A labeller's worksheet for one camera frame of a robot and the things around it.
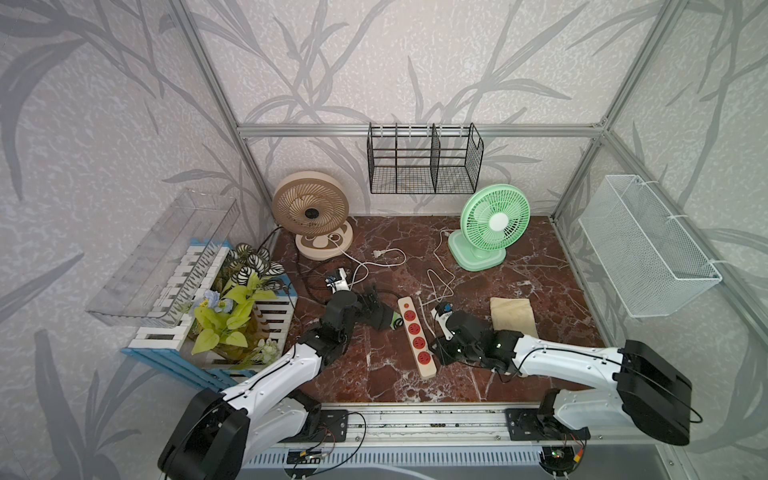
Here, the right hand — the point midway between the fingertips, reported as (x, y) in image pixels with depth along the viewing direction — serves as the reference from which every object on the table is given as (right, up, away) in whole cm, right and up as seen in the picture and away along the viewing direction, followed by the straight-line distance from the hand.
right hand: (428, 345), depth 82 cm
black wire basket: (0, +58, +23) cm, 63 cm away
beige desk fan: (-34, +40, +10) cm, 54 cm away
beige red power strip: (-3, +1, +4) cm, 6 cm away
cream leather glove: (+27, +6, +10) cm, 30 cm away
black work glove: (-15, +11, -6) cm, 20 cm away
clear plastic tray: (-63, +23, -12) cm, 68 cm away
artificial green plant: (-47, +11, -15) cm, 50 cm away
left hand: (-18, +16, +3) cm, 24 cm away
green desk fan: (+20, +36, +5) cm, 41 cm away
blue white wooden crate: (-54, +8, -23) cm, 59 cm away
